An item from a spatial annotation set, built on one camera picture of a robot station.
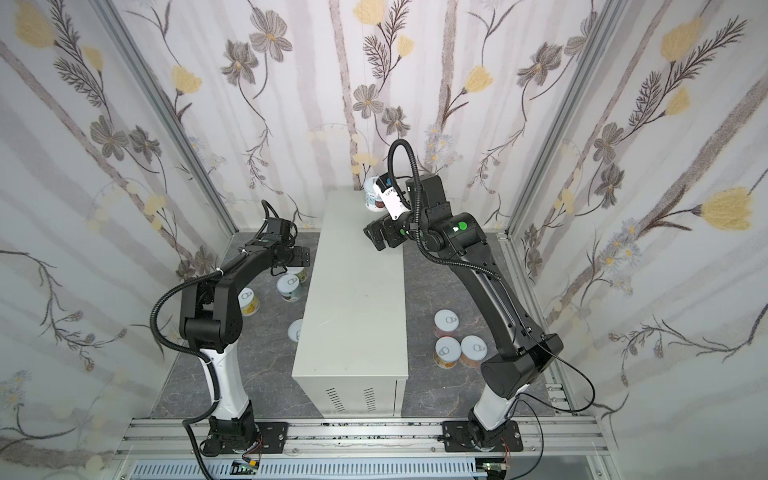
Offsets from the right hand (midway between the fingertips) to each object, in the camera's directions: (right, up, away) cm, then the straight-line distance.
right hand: (382, 210), depth 67 cm
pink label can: (+19, -31, +22) cm, 42 cm away
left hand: (-32, -7, +34) cm, 47 cm away
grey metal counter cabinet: (-5, -29, -14) cm, 33 cm away
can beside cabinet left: (-27, -33, +21) cm, 47 cm away
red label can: (+26, -37, +17) cm, 48 cm away
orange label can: (+18, -38, +17) cm, 45 cm away
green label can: (-29, -16, +34) cm, 48 cm away
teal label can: (-32, -21, +31) cm, 49 cm away
